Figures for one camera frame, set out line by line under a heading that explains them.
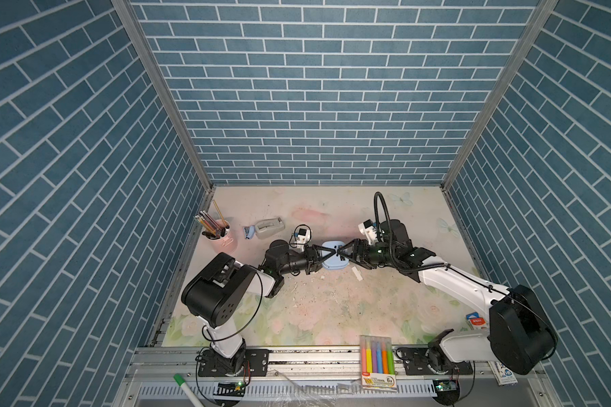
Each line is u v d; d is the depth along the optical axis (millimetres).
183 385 695
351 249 752
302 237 830
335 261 792
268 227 1014
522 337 417
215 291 481
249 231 1019
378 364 730
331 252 804
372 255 723
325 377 724
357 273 929
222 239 908
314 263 754
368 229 788
